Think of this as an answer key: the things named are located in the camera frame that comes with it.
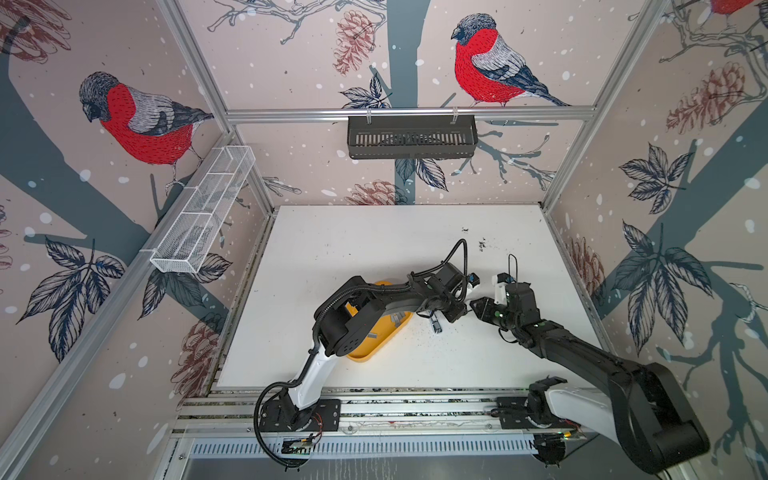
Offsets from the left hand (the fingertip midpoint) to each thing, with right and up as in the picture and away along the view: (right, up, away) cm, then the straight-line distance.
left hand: (464, 310), depth 90 cm
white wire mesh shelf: (-74, +31, -10) cm, 80 cm away
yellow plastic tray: (-24, -5, -3) cm, 24 cm away
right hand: (+2, +2, -1) cm, 3 cm away
